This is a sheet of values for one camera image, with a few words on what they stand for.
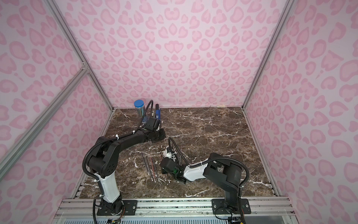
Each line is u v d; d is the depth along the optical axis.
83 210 0.74
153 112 1.11
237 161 0.43
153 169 0.86
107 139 0.55
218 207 0.73
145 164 0.88
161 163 0.90
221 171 0.50
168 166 0.66
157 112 1.13
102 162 0.50
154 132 0.82
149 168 0.87
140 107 0.96
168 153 0.79
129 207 0.74
